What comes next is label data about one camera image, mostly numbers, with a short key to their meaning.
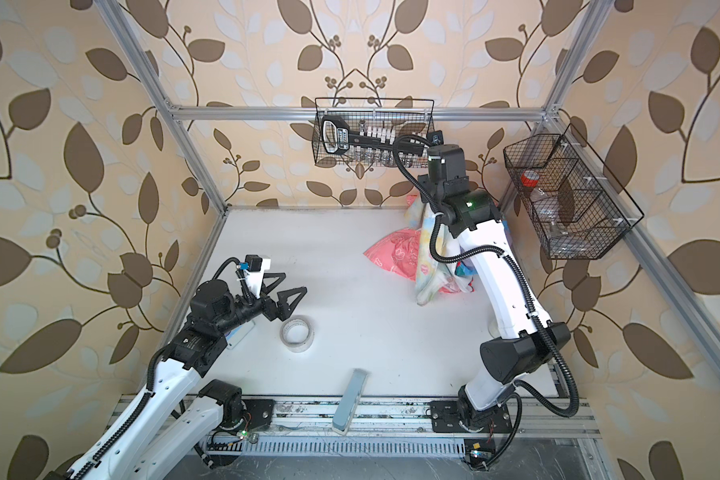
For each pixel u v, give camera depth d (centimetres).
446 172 50
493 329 87
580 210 73
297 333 89
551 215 74
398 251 105
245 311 62
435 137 58
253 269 62
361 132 83
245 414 73
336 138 86
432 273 81
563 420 75
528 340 41
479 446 72
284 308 64
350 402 77
